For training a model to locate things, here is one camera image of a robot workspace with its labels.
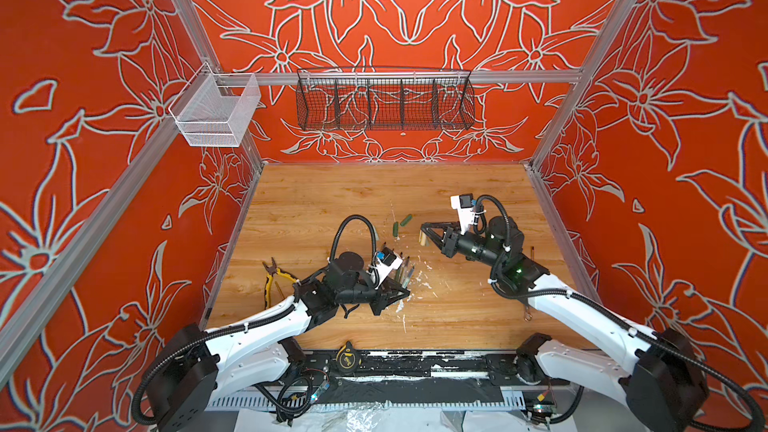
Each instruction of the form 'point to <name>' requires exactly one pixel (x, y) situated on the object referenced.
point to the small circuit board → (543, 411)
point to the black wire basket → (384, 99)
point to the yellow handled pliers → (272, 270)
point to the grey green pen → (408, 278)
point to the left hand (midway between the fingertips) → (407, 290)
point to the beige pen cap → (423, 239)
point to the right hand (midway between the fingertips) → (420, 228)
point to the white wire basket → (214, 109)
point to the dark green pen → (397, 276)
